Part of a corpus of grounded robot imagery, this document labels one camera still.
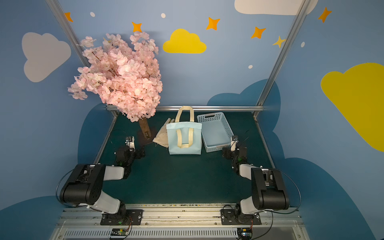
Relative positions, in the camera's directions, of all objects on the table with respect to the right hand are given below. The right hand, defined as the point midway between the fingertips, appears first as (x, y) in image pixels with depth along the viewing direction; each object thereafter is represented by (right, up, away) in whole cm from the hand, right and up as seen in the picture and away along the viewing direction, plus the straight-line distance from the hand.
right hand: (233, 145), depth 96 cm
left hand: (-63, +1, -1) cm, 63 cm away
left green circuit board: (-63, -39, -24) cm, 78 cm away
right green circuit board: (0, -41, -23) cm, 47 cm away
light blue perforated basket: (-9, +7, +15) cm, 19 cm away
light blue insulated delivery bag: (-31, +6, -10) cm, 34 cm away
